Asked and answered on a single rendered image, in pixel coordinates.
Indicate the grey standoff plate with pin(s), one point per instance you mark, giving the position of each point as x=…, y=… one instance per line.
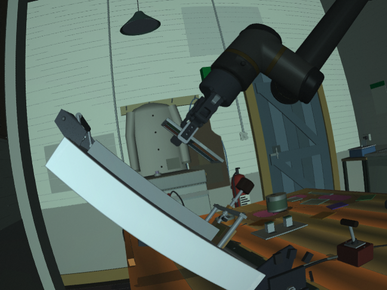
x=281, y=231

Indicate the orange wooden workbench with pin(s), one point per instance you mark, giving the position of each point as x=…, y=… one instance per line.
x=332, y=235

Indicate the dark grey easel clamp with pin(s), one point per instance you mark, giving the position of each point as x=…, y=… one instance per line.
x=71, y=127

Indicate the dark pendant lamp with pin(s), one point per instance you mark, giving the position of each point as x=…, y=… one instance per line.
x=139, y=25

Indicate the grey standoff block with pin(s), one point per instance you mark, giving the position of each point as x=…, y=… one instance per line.
x=269, y=227
x=287, y=220

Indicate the green white wall notice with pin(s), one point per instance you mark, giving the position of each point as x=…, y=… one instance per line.
x=379, y=93

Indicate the magenta round disc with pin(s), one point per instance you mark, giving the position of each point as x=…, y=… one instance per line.
x=263, y=214

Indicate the white lit easel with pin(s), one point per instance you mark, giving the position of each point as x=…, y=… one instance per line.
x=145, y=196

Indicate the green wall sign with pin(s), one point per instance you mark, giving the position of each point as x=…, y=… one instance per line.
x=204, y=72

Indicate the dark red knob lever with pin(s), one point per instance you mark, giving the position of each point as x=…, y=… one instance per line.
x=245, y=185

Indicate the dark red control box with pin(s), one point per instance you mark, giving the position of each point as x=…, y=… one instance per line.
x=355, y=253

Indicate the grey cabinet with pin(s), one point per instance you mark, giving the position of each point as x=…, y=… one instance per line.
x=187, y=184

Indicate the dark notched bracket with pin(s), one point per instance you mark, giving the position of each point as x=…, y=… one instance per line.
x=279, y=262

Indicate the magenta sample sheet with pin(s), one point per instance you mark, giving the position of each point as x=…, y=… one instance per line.
x=334, y=197
x=296, y=197

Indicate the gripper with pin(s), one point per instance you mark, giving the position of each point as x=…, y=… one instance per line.
x=207, y=105

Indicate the dark side table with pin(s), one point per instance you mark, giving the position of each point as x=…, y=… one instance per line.
x=356, y=169

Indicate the grey green sample sheet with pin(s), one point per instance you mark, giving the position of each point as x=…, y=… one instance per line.
x=313, y=201

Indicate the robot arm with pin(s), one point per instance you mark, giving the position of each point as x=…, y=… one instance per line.
x=272, y=57

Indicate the grey rod support frame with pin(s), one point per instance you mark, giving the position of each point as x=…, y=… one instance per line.
x=226, y=219

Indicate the small black block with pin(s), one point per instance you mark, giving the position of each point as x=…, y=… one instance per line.
x=310, y=276
x=307, y=256

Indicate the white wall socket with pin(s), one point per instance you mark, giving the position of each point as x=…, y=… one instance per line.
x=243, y=136

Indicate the grey green round tin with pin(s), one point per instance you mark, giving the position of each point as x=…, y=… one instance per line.
x=276, y=202

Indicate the red fire extinguisher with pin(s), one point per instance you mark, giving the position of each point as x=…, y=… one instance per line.
x=236, y=184

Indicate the blue grey door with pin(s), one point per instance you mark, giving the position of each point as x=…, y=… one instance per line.
x=296, y=145

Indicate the purple sample sheet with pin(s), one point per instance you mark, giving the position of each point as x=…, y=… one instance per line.
x=337, y=205

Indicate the blue tray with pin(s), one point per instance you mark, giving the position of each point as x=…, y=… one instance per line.
x=362, y=150

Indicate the grey wall poster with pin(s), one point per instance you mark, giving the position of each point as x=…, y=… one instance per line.
x=217, y=27
x=54, y=178

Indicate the grey rounded machine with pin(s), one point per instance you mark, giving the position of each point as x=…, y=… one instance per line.
x=151, y=139

